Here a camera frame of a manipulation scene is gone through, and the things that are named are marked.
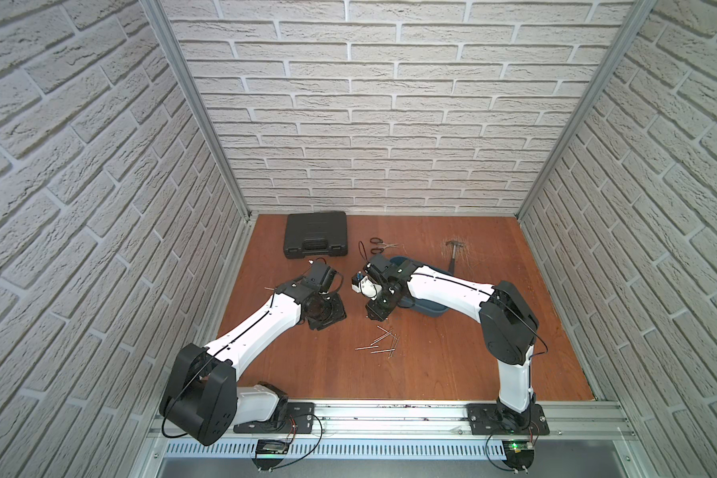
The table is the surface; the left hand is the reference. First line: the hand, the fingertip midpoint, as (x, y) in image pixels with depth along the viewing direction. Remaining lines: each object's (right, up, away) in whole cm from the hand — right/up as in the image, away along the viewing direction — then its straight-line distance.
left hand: (346, 311), depth 83 cm
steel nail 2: (+9, -13, +3) cm, 16 cm away
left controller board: (-17, -30, -13) cm, 37 cm away
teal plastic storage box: (+22, 0, +4) cm, 22 cm away
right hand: (+9, -1, +5) cm, 11 cm away
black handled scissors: (+10, +20, +27) cm, 36 cm away
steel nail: (+6, -11, +3) cm, 13 cm away
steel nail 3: (+10, -9, +4) cm, 14 cm away
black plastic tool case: (-10, +24, +23) cm, 35 cm away
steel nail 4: (+14, -11, +2) cm, 18 cm away
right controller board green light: (+43, -31, -12) cm, 55 cm away
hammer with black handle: (+37, +13, +24) cm, 46 cm away
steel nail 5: (+11, -7, +5) cm, 14 cm away
